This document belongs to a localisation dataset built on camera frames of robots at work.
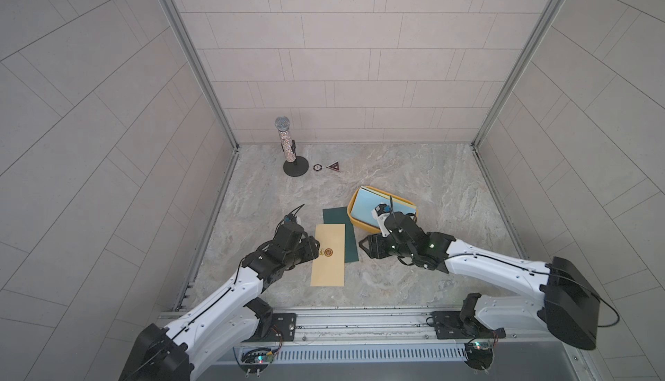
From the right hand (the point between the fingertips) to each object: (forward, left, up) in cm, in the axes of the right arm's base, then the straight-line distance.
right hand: (365, 245), depth 78 cm
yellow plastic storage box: (+8, -1, -3) cm, 9 cm away
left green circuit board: (-26, +30, -6) cm, 40 cm away
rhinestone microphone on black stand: (+40, +24, -6) cm, 47 cm away
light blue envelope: (+18, -3, -3) cm, 18 cm away
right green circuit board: (-28, -28, -11) cm, 41 cm away
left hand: (+3, +14, -4) cm, 15 cm away
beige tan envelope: (-4, +12, -8) cm, 15 cm away
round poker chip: (+38, +16, -7) cm, 42 cm away
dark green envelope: (+15, +8, -8) cm, 18 cm away
